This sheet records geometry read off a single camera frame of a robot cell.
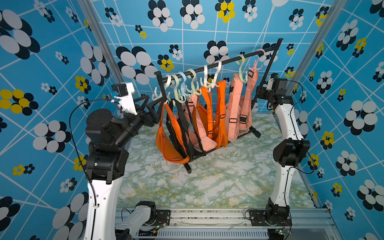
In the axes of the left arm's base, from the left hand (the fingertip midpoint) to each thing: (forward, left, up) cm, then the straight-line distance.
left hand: (157, 96), depth 50 cm
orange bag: (+6, +5, -37) cm, 38 cm away
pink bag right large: (+17, -33, -21) cm, 43 cm away
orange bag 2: (+10, -25, -27) cm, 39 cm away
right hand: (+37, -55, -23) cm, 70 cm away
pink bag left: (+6, -12, -29) cm, 32 cm away
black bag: (+3, -7, -22) cm, 24 cm away
